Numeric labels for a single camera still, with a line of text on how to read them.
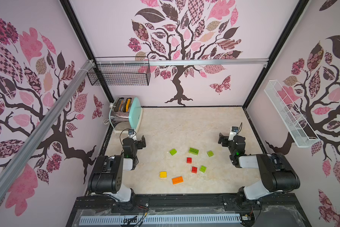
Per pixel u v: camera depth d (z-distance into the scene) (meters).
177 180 0.81
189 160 0.89
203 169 0.85
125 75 1.22
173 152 0.95
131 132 0.80
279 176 0.44
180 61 0.92
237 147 0.71
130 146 0.71
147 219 0.70
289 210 0.72
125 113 0.94
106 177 0.45
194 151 0.92
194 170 0.85
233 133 0.81
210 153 0.92
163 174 0.83
